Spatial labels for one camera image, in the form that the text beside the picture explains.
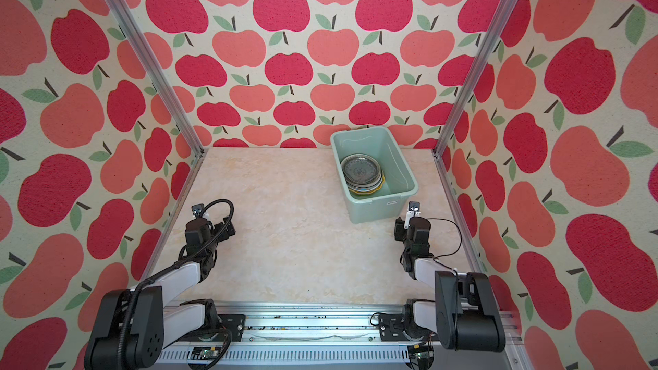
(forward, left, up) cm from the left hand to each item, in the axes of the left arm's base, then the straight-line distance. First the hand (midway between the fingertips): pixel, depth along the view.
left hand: (220, 220), depth 91 cm
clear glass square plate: (+25, -53, 0) cm, 59 cm away
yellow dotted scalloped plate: (+15, -52, -3) cm, 54 cm away
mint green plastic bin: (+3, -61, +8) cm, 61 cm away
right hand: (0, -70, 0) cm, 70 cm away
